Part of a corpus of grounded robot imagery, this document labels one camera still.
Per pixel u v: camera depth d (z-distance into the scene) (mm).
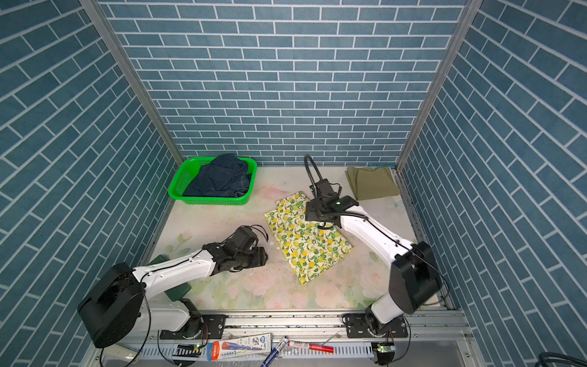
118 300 414
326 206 640
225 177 1083
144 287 442
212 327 736
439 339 754
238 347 692
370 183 1153
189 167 1123
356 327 736
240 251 675
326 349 696
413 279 432
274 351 688
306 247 912
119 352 667
